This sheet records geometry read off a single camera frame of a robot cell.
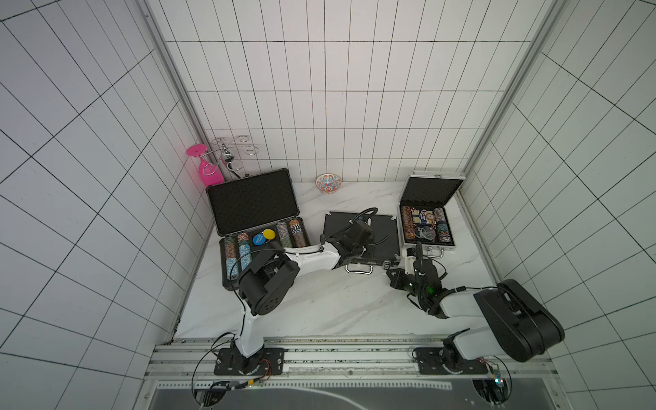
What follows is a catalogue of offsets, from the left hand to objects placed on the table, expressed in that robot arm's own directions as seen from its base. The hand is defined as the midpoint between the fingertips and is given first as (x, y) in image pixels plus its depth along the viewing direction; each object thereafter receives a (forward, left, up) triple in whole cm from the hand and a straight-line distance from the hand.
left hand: (368, 250), depth 92 cm
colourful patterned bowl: (+37, +15, -2) cm, 40 cm away
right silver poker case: (+19, -25, -3) cm, 32 cm away
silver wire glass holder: (+38, +67, +10) cm, 78 cm away
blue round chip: (+4, +41, 0) cm, 42 cm away
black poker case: (+15, +47, +2) cm, 49 cm away
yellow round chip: (+6, +38, +1) cm, 38 cm away
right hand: (-4, -8, -4) cm, 10 cm away
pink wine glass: (+32, +66, +10) cm, 74 cm away
